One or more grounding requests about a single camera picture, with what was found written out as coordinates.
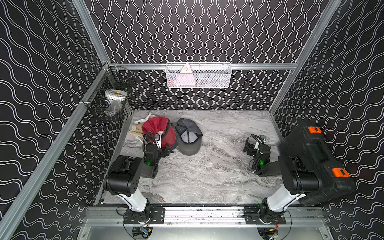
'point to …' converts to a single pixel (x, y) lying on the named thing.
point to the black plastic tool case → (305, 143)
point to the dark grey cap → (189, 137)
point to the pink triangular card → (186, 77)
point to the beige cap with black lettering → (137, 127)
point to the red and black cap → (152, 125)
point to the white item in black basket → (116, 98)
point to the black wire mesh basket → (111, 77)
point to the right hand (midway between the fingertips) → (255, 142)
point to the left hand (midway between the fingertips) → (159, 141)
